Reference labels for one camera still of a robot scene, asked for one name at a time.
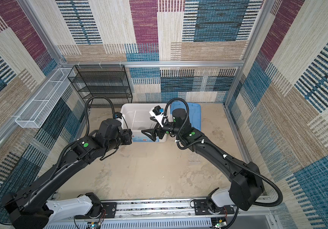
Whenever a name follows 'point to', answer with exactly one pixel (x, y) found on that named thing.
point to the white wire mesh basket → (35, 112)
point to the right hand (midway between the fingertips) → (148, 126)
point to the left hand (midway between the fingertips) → (133, 130)
